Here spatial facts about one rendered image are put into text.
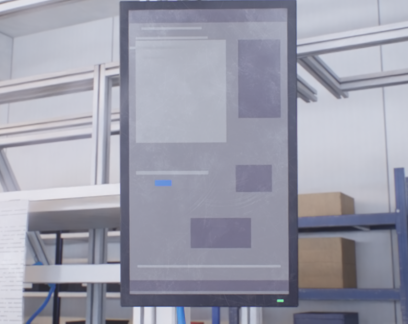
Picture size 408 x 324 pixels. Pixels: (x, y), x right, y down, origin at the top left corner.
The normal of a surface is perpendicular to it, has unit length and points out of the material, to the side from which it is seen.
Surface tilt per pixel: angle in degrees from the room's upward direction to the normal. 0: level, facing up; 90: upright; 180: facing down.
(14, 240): 88
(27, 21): 180
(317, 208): 90
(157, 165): 101
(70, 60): 90
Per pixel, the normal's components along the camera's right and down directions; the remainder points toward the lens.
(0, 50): 0.90, -0.09
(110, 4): 0.00, 0.98
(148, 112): -0.03, -0.01
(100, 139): -0.44, -0.18
